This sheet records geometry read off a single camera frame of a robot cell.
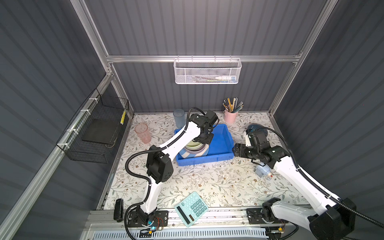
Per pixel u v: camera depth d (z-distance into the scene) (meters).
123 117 0.83
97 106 0.79
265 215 0.66
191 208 0.75
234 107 1.10
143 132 0.93
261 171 0.83
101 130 0.73
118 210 0.74
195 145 0.82
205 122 0.61
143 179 0.53
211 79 0.96
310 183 0.44
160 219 0.72
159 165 0.52
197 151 0.86
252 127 1.02
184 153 0.91
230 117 1.10
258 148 0.59
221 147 1.00
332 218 0.37
